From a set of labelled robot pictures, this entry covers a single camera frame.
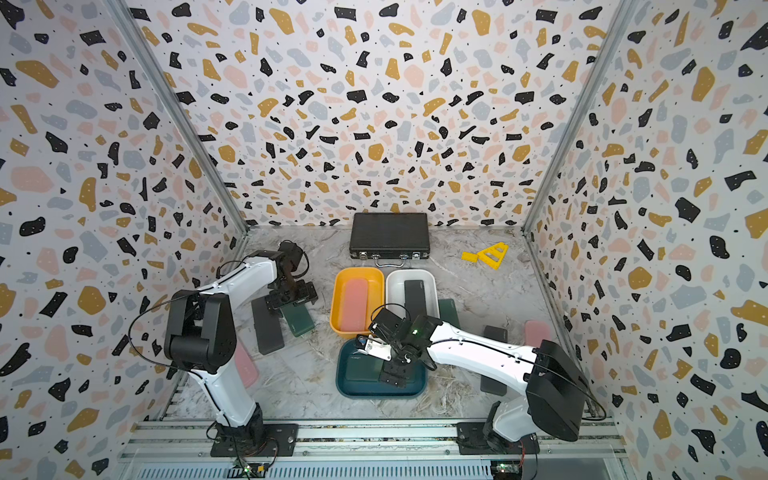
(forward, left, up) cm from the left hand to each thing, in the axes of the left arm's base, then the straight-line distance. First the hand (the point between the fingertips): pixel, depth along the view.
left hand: (304, 304), depth 93 cm
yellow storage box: (+12, -21, -2) cm, 25 cm away
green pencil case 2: (-1, -45, -3) cm, 45 cm away
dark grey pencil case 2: (+5, -35, -5) cm, 36 cm away
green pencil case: (-4, +2, -2) cm, 4 cm away
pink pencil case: (+3, -15, -6) cm, 16 cm away
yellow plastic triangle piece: (+23, -65, -5) cm, 70 cm away
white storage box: (+8, -29, -4) cm, 30 cm away
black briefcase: (+29, -27, -1) cm, 39 cm away
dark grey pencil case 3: (-24, -54, -4) cm, 60 cm away
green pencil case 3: (-19, -19, -3) cm, 27 cm away
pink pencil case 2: (-7, -73, -6) cm, 73 cm away
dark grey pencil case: (-7, +10, -2) cm, 12 cm away
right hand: (-19, -28, +3) cm, 34 cm away
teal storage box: (-24, -23, -5) cm, 34 cm away
